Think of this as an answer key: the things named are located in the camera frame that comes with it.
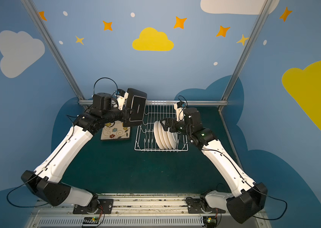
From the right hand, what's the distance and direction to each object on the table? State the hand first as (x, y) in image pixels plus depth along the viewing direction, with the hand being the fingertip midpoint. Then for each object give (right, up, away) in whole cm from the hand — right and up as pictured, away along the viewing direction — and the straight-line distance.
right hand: (168, 119), depth 73 cm
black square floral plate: (-38, -8, +31) cm, 50 cm away
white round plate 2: (-4, -10, +12) cm, 16 cm away
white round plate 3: (0, -12, +13) cm, 18 cm away
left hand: (-19, +6, 0) cm, 20 cm away
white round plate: (-6, -10, +12) cm, 17 cm away
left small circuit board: (-41, -53, 0) cm, 67 cm away
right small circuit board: (+22, -54, 0) cm, 58 cm away
